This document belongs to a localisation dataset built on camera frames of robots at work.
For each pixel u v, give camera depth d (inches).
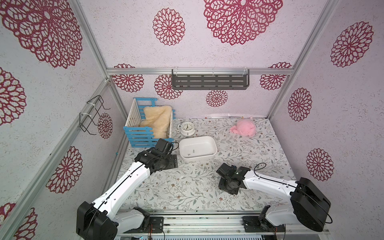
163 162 28.1
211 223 29.9
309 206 16.3
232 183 24.3
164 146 23.4
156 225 28.9
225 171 26.4
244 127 41.7
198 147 41.3
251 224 28.7
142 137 39.3
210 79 37.2
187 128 43.1
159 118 42.8
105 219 14.8
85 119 28.7
